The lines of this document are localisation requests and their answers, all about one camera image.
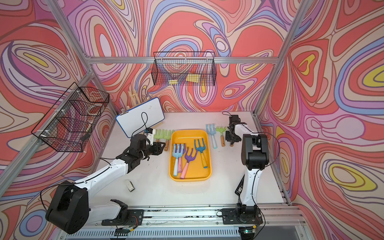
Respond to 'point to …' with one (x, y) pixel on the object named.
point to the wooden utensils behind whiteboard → (134, 100)
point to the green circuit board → (122, 231)
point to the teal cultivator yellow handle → (201, 149)
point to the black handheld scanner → (240, 187)
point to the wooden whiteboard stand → (157, 125)
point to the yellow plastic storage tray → (190, 155)
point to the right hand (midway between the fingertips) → (233, 142)
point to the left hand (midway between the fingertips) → (163, 144)
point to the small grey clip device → (129, 185)
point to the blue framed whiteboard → (136, 120)
